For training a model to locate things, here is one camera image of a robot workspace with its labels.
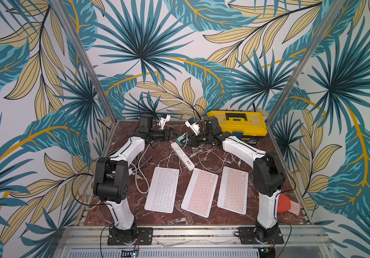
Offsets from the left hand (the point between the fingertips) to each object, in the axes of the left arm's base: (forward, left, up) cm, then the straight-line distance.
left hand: (179, 135), depth 84 cm
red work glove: (-28, -56, -21) cm, 65 cm away
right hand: (-1, -2, -3) cm, 4 cm away
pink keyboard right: (-21, -30, -21) cm, 42 cm away
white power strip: (-1, -3, -18) cm, 19 cm away
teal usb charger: (-2, -1, -1) cm, 2 cm away
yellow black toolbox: (+11, -40, -4) cm, 42 cm away
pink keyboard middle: (-22, -12, -22) cm, 33 cm away
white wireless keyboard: (-23, +9, -21) cm, 32 cm away
